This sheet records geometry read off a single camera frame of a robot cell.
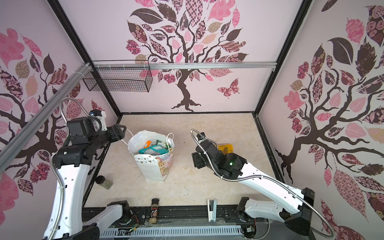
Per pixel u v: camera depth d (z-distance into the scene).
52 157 0.42
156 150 0.80
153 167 0.74
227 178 0.46
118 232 0.72
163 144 0.87
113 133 0.58
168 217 0.75
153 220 0.70
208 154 0.49
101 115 0.58
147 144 0.84
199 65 0.93
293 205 0.39
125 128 0.67
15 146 0.51
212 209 0.74
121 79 1.22
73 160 0.41
